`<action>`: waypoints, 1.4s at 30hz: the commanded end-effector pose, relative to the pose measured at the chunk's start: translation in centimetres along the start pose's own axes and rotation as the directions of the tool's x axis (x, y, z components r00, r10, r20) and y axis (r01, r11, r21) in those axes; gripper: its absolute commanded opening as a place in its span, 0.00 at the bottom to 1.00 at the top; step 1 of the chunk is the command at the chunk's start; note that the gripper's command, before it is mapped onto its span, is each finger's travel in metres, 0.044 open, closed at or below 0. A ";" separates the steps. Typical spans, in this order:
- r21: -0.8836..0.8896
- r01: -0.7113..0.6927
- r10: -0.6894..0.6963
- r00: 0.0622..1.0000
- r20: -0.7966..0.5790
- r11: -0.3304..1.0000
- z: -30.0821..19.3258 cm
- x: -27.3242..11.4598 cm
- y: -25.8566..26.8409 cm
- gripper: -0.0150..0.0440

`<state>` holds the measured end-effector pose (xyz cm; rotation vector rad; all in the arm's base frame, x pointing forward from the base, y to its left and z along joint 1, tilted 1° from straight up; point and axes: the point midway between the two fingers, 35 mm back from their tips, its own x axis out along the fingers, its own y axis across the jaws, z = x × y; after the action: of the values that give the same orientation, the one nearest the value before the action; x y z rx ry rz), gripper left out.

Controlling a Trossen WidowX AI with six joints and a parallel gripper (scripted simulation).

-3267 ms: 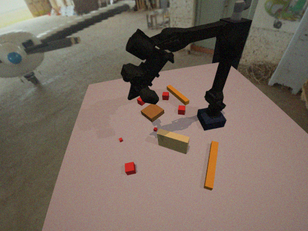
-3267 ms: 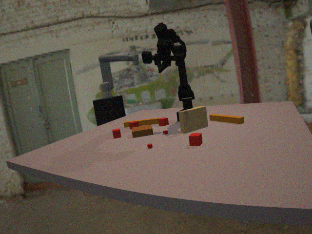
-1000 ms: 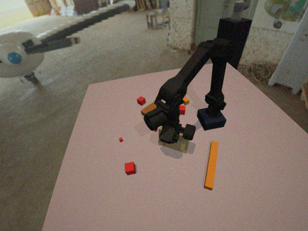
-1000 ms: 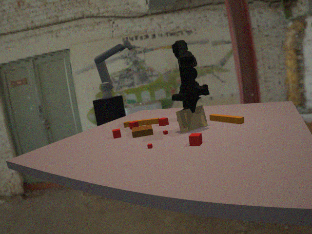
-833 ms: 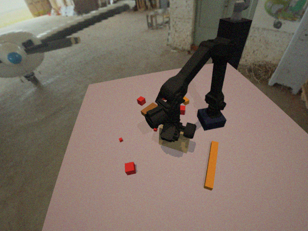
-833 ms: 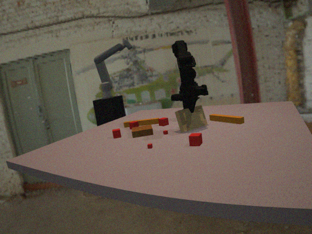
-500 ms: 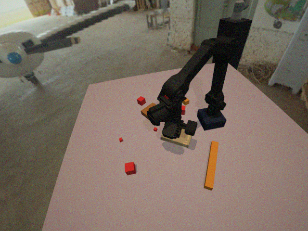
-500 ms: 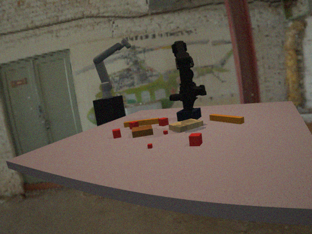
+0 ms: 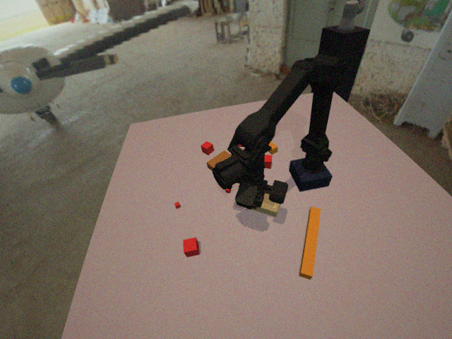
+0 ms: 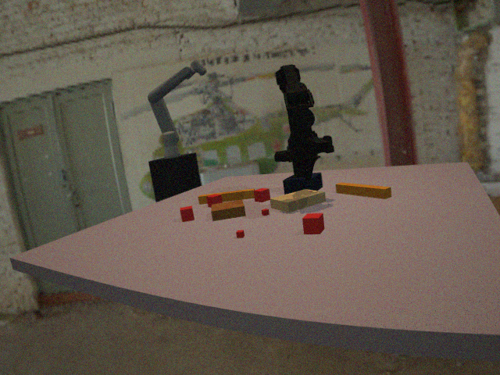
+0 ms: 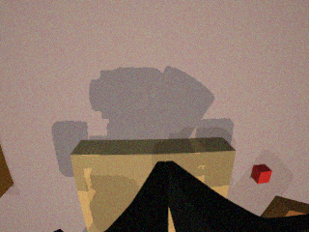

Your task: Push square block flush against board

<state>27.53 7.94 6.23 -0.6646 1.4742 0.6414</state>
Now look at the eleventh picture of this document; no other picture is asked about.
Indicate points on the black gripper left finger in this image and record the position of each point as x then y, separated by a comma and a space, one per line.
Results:
149, 211

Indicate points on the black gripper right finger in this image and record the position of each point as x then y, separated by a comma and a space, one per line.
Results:
195, 207

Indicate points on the red square block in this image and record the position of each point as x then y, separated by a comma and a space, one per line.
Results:
261, 174

